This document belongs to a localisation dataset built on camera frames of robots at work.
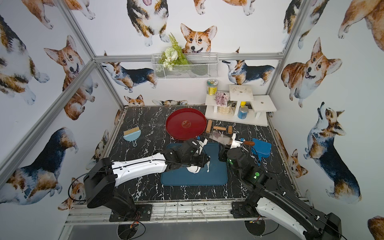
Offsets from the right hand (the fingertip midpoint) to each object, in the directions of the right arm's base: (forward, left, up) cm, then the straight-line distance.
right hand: (224, 141), depth 75 cm
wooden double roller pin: (+24, +6, -20) cm, 32 cm away
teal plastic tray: (-8, +3, -23) cm, 25 cm away
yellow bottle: (+37, -17, -11) cm, 43 cm away
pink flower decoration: (+32, -1, 0) cm, 32 cm away
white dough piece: (-6, +16, -20) cm, 27 cm away
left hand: (-3, +7, -7) cm, 11 cm away
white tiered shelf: (+31, -27, -7) cm, 42 cm away
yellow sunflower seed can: (+44, +4, 0) cm, 44 cm away
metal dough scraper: (+16, -7, -24) cm, 30 cm away
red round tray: (+28, +24, -21) cm, 42 cm away
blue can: (+33, -17, -14) cm, 40 cm away
